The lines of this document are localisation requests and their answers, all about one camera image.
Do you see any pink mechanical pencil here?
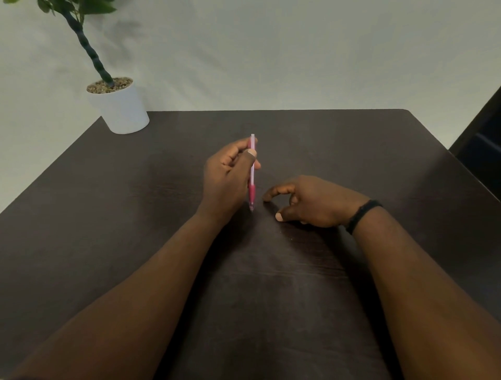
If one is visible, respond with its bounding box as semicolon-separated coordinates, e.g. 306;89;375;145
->
247;134;257;213

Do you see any black wristband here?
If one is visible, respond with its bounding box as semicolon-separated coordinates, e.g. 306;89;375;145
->
344;199;384;235

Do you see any green artificial plant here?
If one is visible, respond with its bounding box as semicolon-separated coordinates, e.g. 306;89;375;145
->
4;0;118;89

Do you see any person's left forearm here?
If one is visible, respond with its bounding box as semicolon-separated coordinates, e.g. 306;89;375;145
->
7;213;235;380

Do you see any person's right hand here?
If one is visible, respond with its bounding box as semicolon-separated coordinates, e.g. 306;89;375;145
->
262;175;371;230

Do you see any person's left hand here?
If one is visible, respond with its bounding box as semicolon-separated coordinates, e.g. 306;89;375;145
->
195;137;261;228

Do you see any white plant pot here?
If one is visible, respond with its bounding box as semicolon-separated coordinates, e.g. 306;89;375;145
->
86;76;150;135

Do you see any person's right forearm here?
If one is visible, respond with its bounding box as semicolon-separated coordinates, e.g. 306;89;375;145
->
348;207;501;380

